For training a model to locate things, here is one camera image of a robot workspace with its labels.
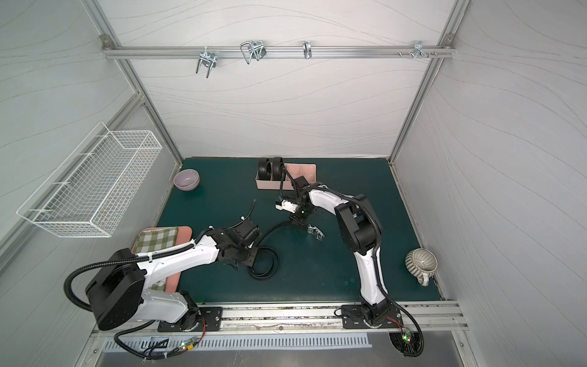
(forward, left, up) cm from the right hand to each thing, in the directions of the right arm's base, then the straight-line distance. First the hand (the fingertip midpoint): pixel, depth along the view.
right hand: (296, 219), depth 98 cm
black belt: (+19, +9, +12) cm, 24 cm away
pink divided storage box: (+27, -5, +2) cm, 28 cm away
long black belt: (+18, +15, +12) cm, 27 cm away
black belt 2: (-19, +6, 0) cm, 20 cm away
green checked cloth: (-13, +56, +2) cm, 58 cm away
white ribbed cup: (-17, -49, -1) cm, 52 cm away
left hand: (-19, +15, +3) cm, 24 cm away
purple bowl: (+17, +54, +4) cm, 57 cm away
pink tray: (-10, +46, +1) cm, 47 cm away
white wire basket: (-12, +61, +33) cm, 70 cm away
